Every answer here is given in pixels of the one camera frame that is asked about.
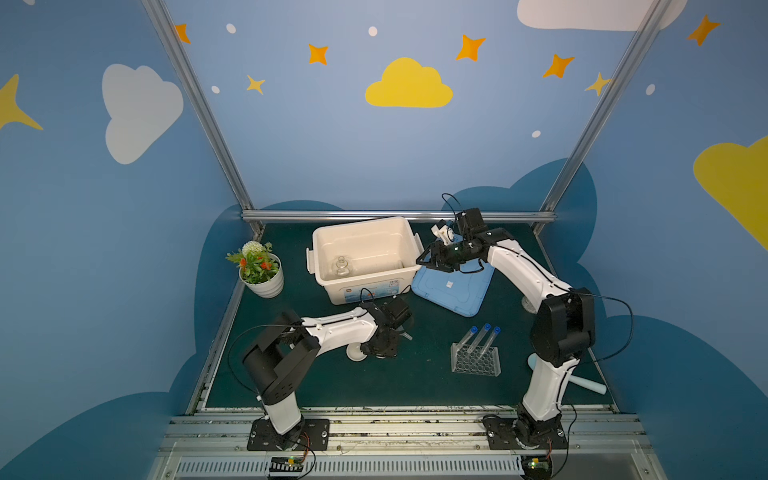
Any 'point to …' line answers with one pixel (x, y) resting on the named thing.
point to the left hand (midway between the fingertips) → (387, 348)
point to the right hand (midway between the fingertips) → (424, 260)
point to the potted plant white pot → (260, 269)
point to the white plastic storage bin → (367, 260)
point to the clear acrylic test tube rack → (482, 360)
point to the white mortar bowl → (354, 352)
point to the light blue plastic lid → (462, 291)
